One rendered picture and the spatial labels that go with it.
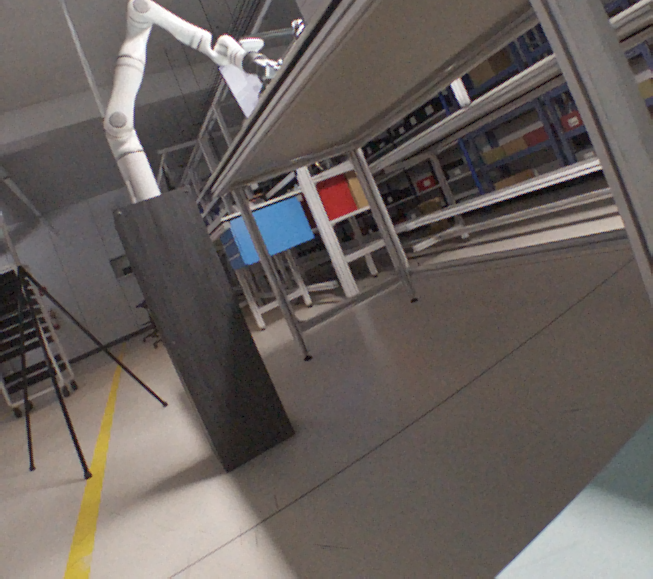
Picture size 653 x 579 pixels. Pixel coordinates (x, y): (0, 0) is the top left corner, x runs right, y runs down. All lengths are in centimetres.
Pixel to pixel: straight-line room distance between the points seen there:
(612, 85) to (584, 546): 37
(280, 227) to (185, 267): 207
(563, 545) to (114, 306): 1269
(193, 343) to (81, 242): 1171
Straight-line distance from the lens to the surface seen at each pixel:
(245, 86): 337
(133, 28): 183
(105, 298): 1290
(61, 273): 1303
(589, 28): 49
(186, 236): 145
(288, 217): 348
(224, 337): 145
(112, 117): 161
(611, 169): 78
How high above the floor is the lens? 55
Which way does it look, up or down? 1 degrees down
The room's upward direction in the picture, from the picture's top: 23 degrees counter-clockwise
